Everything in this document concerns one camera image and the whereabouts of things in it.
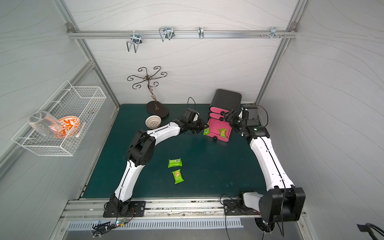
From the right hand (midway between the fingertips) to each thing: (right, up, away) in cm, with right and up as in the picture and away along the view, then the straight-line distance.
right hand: (227, 115), depth 79 cm
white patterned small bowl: (-48, -4, +29) cm, 57 cm away
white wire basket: (-78, +7, +1) cm, 79 cm away
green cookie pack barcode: (-29, -28, +10) cm, 42 cm away
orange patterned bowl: (-74, -4, -12) cm, 75 cm away
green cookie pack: (+2, -11, +23) cm, 25 cm away
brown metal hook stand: (-50, +7, +36) cm, 62 cm away
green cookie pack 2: (-10, -10, +15) cm, 21 cm away
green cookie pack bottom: (-27, -34, +5) cm, 44 cm away
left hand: (-7, -7, +16) cm, 19 cm away
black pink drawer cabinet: (+1, +10, +23) cm, 25 cm away
